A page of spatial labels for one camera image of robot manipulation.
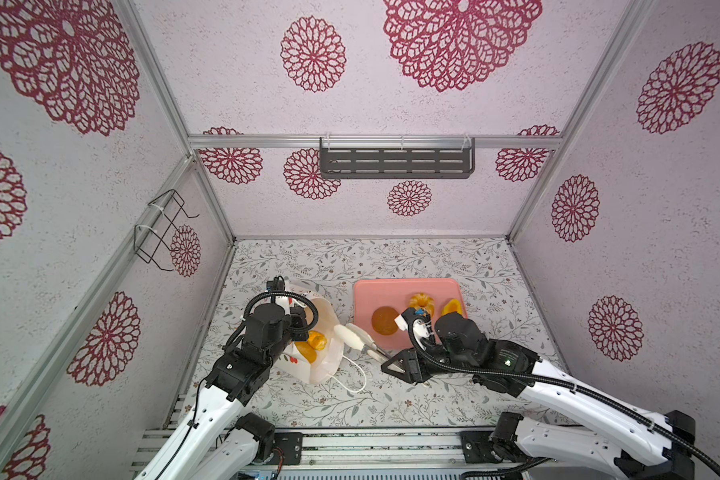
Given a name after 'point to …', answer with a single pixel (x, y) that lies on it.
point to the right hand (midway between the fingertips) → (386, 363)
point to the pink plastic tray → (377, 302)
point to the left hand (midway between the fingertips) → (302, 313)
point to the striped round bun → (422, 301)
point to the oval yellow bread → (454, 305)
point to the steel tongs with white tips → (356, 337)
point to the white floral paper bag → (293, 363)
